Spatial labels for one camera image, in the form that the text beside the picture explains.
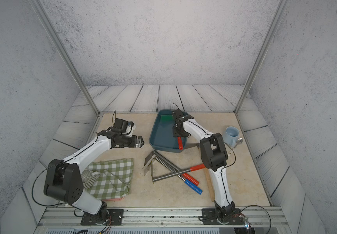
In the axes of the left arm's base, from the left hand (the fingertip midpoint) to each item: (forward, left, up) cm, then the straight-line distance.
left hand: (140, 142), depth 89 cm
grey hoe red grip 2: (-5, -5, -8) cm, 11 cm away
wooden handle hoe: (-20, -40, -11) cm, 46 cm away
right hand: (+10, -24, -5) cm, 26 cm away
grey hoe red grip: (-18, -13, -8) cm, 24 cm away
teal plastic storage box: (+13, -12, -14) cm, 22 cm away
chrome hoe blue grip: (-25, -33, -11) cm, 42 cm away
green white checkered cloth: (-18, +14, -12) cm, 26 cm away
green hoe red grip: (+27, -19, -9) cm, 34 cm away
